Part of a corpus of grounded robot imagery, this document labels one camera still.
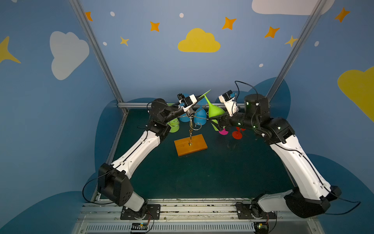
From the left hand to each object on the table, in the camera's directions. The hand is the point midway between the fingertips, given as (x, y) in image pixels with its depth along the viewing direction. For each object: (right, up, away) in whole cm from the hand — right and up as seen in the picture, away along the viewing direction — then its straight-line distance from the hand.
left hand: (199, 91), depth 61 cm
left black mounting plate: (-25, -59, +12) cm, 66 cm away
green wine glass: (-13, -14, +27) cm, 33 cm away
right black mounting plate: (+24, -60, +13) cm, 65 cm away
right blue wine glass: (+2, -9, +23) cm, 25 cm away
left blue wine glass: (-6, -11, +28) cm, 30 cm away
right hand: (+8, -9, +2) cm, 12 cm away
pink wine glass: (+22, -20, +47) cm, 56 cm away
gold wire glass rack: (-3, -15, +21) cm, 26 cm away
